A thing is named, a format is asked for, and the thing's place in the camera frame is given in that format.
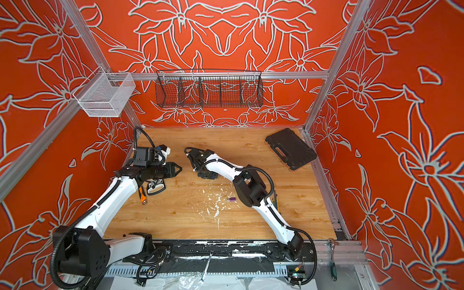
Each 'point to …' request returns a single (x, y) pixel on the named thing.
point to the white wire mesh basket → (105, 94)
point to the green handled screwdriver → (333, 266)
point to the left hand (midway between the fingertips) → (178, 167)
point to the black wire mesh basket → (203, 88)
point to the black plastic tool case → (291, 148)
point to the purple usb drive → (231, 199)
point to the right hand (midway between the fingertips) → (207, 173)
